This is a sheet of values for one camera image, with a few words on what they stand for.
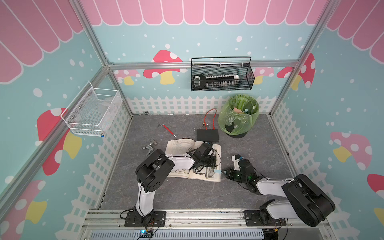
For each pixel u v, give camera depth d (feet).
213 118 3.68
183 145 3.20
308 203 1.42
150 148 3.24
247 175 2.30
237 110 3.38
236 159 2.78
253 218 2.44
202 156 2.45
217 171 2.95
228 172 2.60
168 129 3.69
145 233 2.39
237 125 3.09
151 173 1.58
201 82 2.95
